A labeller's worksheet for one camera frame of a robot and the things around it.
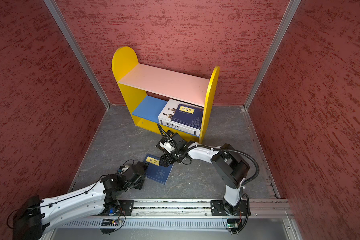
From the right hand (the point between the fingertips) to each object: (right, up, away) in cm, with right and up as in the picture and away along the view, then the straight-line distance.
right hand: (164, 163), depth 86 cm
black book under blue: (-1, +14, -5) cm, 15 cm away
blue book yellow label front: (-6, -5, +2) cm, 8 cm away
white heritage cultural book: (+9, +21, +1) cm, 23 cm away
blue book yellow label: (+15, +28, +1) cm, 32 cm away
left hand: (-9, -5, -3) cm, 10 cm away
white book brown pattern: (+2, +31, +4) cm, 31 cm away
